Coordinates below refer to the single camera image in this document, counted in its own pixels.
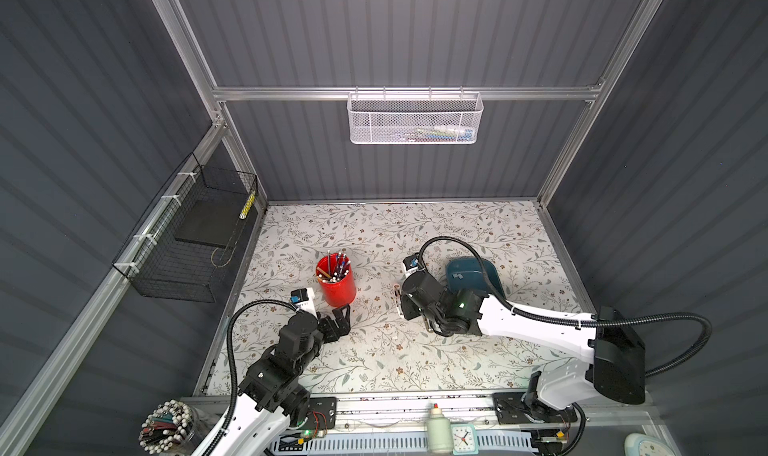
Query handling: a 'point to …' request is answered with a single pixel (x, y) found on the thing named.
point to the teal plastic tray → (466, 273)
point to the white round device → (636, 444)
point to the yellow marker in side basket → (246, 207)
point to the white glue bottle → (439, 433)
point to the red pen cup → (335, 273)
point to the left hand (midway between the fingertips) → (337, 311)
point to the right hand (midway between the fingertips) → (404, 296)
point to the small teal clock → (464, 439)
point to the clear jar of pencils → (169, 428)
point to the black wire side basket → (182, 250)
